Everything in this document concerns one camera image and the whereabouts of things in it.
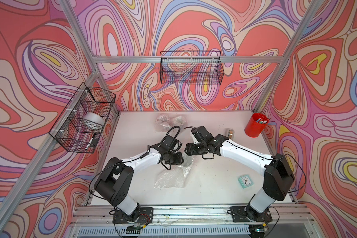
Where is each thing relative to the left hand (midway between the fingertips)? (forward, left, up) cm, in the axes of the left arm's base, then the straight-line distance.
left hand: (183, 162), depth 87 cm
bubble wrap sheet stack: (-7, +5, -6) cm, 10 cm away
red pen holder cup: (+22, -48, +8) cm, 53 cm away
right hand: (+2, -4, +6) cm, 7 cm away
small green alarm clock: (-10, -35, -3) cm, 36 cm away
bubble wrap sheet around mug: (+27, +14, +5) cm, 30 cm away
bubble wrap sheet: (+30, +3, +3) cm, 31 cm away
